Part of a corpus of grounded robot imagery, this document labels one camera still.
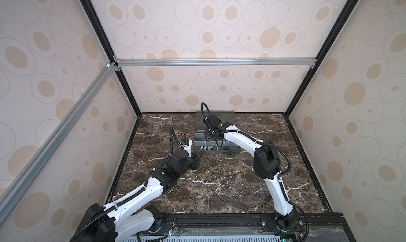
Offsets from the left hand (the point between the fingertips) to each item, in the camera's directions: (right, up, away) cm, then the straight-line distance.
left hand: (203, 154), depth 79 cm
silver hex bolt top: (+14, -5, +16) cm, 22 cm away
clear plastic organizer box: (-1, +1, +21) cm, 21 cm away
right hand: (+8, +9, +20) cm, 23 cm away
